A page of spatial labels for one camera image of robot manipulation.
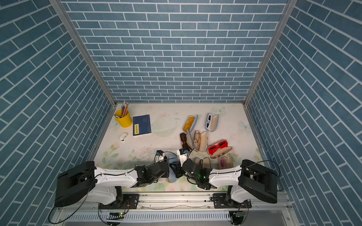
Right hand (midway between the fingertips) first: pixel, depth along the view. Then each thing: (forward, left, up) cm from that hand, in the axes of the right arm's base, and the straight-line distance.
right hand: (171, 166), depth 79 cm
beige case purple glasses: (+8, -35, -6) cm, 37 cm away
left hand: (0, -1, -7) cm, 7 cm away
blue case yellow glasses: (+32, -11, -1) cm, 34 cm away
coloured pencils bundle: (+35, +39, +8) cm, 52 cm away
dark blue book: (+31, +29, -6) cm, 43 cm away
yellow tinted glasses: (+36, -7, -6) cm, 38 cm away
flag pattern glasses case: (+22, -20, -9) cm, 31 cm away
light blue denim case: (+6, +1, -2) cm, 7 cm away
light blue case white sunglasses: (+37, -24, -4) cm, 45 cm away
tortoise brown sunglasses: (+23, -4, -6) cm, 25 cm away
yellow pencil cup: (+31, +39, +3) cm, 50 cm away
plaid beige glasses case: (+7, -20, -8) cm, 22 cm away
